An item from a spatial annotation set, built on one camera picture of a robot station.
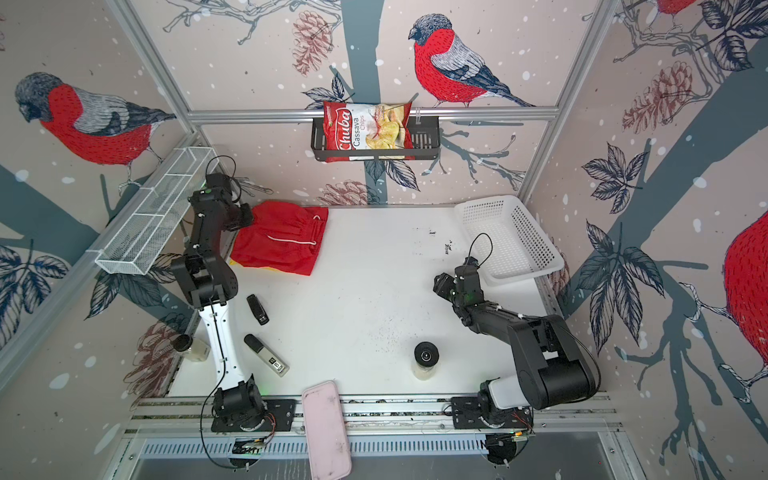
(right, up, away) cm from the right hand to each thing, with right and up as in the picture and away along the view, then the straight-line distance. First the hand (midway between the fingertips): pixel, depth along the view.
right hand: (438, 284), depth 93 cm
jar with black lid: (-7, -14, -21) cm, 26 cm away
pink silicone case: (-30, -32, -25) cm, 50 cm away
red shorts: (-53, +15, +8) cm, 56 cm away
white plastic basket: (+28, +13, +15) cm, 34 cm away
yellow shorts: (-62, +5, +4) cm, 62 cm away
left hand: (-65, +21, +7) cm, 69 cm away
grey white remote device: (-46, -20, -14) cm, 52 cm away
